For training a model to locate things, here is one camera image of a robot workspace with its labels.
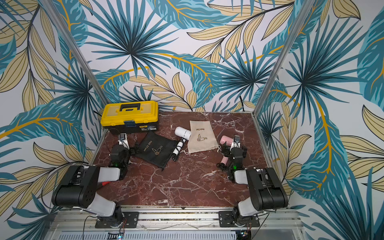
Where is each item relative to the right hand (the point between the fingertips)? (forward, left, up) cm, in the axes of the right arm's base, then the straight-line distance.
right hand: (235, 143), depth 91 cm
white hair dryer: (+10, +30, -4) cm, 32 cm away
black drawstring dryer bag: (+2, +50, -8) cm, 51 cm away
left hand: (+3, +66, -1) cm, 66 cm away
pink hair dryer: (+7, +2, -6) cm, 9 cm away
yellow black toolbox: (+18, +63, +6) cm, 65 cm away
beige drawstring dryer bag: (+12, +19, -10) cm, 25 cm away
